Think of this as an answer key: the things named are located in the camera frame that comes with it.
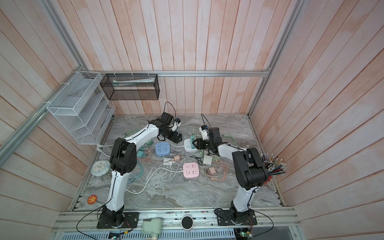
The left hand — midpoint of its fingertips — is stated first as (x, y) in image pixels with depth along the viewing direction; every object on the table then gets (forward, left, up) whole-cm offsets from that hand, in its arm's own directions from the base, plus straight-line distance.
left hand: (176, 138), depth 99 cm
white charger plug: (-17, +3, -3) cm, 17 cm away
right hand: (-3, -13, +1) cm, 14 cm away
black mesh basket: (+31, +33, +19) cm, 49 cm away
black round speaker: (-49, -8, 0) cm, 49 cm away
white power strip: (-5, -8, -3) cm, 10 cm away
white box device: (-50, +8, -1) cm, 51 cm away
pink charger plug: (-14, -1, -3) cm, 14 cm away
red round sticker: (-37, +44, -5) cm, 58 cm away
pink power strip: (-22, -10, -3) cm, 24 cm away
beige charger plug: (-22, -23, -3) cm, 31 cm away
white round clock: (-20, +45, -3) cm, 50 cm away
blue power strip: (-7, +9, -3) cm, 11 cm away
